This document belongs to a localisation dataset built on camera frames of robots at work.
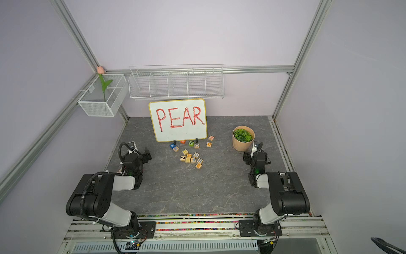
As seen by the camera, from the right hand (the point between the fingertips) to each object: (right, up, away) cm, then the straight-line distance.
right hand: (255, 149), depth 94 cm
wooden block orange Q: (-28, +2, +11) cm, 30 cm away
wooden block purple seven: (-44, -6, +3) cm, 44 cm away
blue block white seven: (-52, +1, +9) cm, 53 cm away
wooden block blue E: (-38, -7, +2) cm, 38 cm away
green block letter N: (-39, +2, +11) cm, 41 cm away
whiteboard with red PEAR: (-47, +18, +5) cm, 50 cm away
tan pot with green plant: (-7, +7, -1) cm, 11 cm away
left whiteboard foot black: (-51, +4, +11) cm, 52 cm away
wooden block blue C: (-35, +2, +9) cm, 37 cm away
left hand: (-69, 0, -2) cm, 69 cm away
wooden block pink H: (-26, +6, +14) cm, 30 cm away
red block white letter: (-45, +4, +11) cm, 47 cm away
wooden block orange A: (-41, -4, +5) cm, 41 cm away
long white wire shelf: (-48, +42, +3) cm, 64 cm away
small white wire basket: (-87, +31, -5) cm, 92 cm away
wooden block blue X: (-49, 0, +8) cm, 50 cm away
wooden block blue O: (-36, -4, +5) cm, 36 cm away
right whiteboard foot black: (-36, +5, +11) cm, 38 cm away
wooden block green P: (-43, -2, +6) cm, 43 cm away
